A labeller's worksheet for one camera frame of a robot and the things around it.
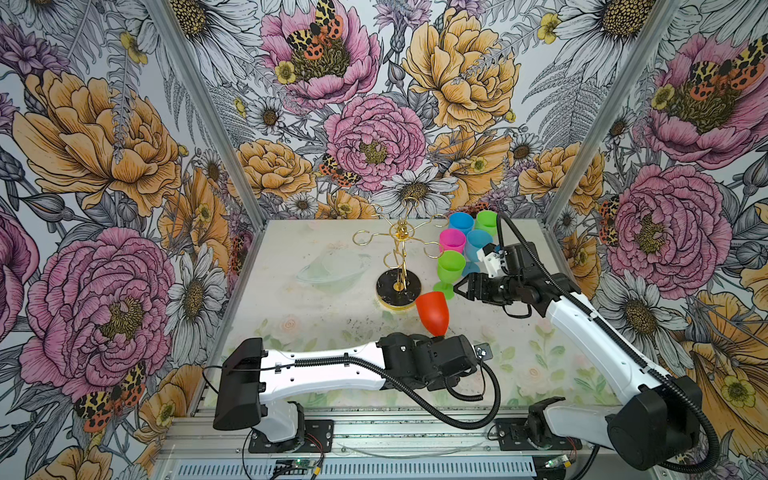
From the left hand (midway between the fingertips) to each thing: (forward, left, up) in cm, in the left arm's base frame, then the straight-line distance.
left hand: (439, 357), depth 71 cm
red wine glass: (+12, 0, +2) cm, 12 cm away
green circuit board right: (-19, -27, -16) cm, 37 cm away
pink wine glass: (+40, -9, -3) cm, 41 cm away
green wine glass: (+31, -8, -6) cm, 33 cm away
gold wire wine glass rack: (+28, +8, -13) cm, 32 cm away
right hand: (+14, -8, +2) cm, 16 cm away
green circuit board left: (-18, +32, -16) cm, 40 cm away
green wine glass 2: (+53, -25, -8) cm, 59 cm away
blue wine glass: (+49, -14, -3) cm, 51 cm away
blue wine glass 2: (+36, -15, +1) cm, 39 cm away
